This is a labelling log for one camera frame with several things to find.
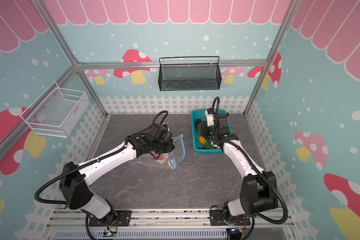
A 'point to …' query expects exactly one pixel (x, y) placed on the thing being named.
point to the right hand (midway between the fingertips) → (202, 124)
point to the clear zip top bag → (168, 159)
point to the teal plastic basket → (198, 146)
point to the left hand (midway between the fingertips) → (174, 149)
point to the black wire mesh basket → (186, 73)
